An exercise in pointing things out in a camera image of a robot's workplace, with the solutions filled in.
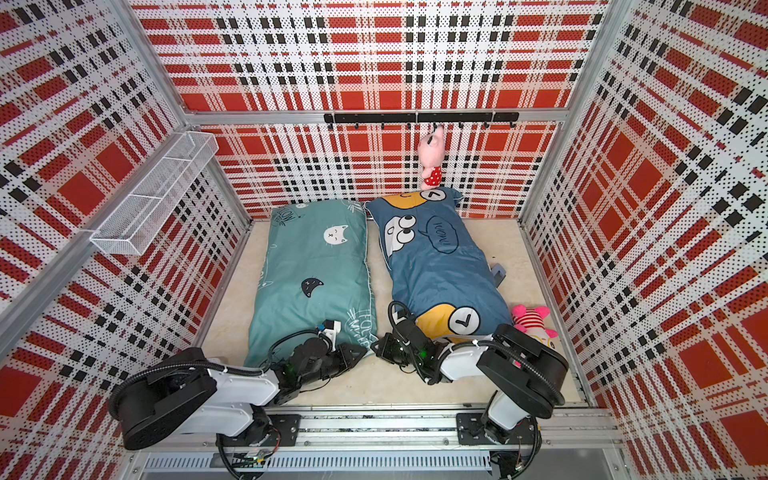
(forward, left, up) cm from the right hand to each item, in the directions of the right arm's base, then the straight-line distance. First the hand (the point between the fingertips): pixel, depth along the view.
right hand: (374, 346), depth 84 cm
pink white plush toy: (+6, -46, +2) cm, 47 cm away
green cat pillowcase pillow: (+25, +21, +4) cm, 33 cm away
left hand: (-2, +1, 0) cm, 2 cm away
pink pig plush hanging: (+50, -18, +32) cm, 61 cm away
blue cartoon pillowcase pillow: (+21, -18, +9) cm, 30 cm away
